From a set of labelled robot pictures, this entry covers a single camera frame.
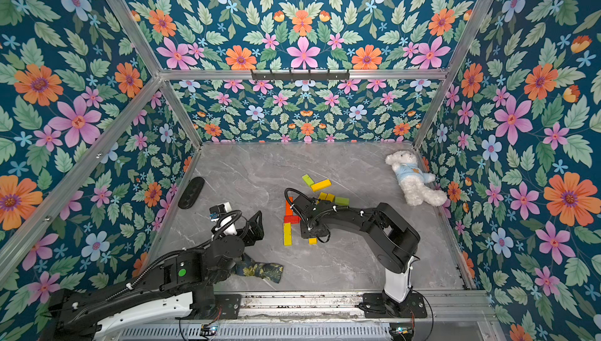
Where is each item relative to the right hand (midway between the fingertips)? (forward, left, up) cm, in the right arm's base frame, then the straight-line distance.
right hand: (313, 228), depth 91 cm
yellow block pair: (+14, -7, +1) cm, 15 cm away
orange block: (+7, +11, 0) cm, 13 cm away
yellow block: (+21, -2, 0) cm, 21 cm away
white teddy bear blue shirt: (+19, -41, +8) cm, 46 cm away
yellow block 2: (-3, +10, +1) cm, 10 cm away
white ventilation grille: (-34, +15, -1) cm, 37 cm away
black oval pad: (+13, +53, +4) cm, 55 cm away
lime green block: (+23, +4, +2) cm, 23 cm away
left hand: (-7, +17, +21) cm, 28 cm away
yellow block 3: (-5, 0, +1) cm, 5 cm away
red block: (+3, +9, 0) cm, 9 cm away
